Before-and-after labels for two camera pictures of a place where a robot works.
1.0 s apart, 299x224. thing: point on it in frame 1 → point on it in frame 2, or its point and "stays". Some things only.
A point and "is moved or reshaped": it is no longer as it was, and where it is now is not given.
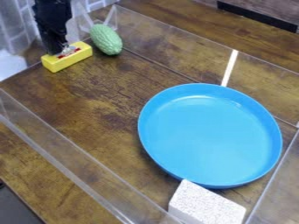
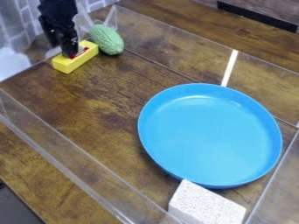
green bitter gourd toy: (107, 39) stays
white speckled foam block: (197, 206) stays
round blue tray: (210, 134) stays
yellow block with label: (73, 53) is moved or reshaped
